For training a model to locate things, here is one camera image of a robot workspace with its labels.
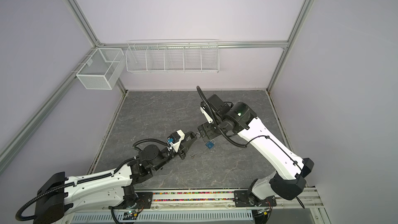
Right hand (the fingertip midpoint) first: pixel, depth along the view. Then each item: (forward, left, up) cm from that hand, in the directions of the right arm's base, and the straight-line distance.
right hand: (210, 129), depth 67 cm
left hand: (-2, +7, -2) cm, 8 cm away
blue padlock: (+6, 0, -27) cm, 28 cm away
